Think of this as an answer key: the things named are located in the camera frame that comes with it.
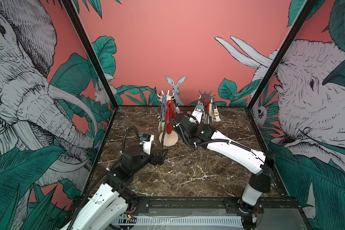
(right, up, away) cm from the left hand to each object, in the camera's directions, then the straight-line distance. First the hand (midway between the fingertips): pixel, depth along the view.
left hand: (161, 146), depth 72 cm
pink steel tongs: (+8, +20, +6) cm, 22 cm away
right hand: (+15, +15, +3) cm, 21 cm away
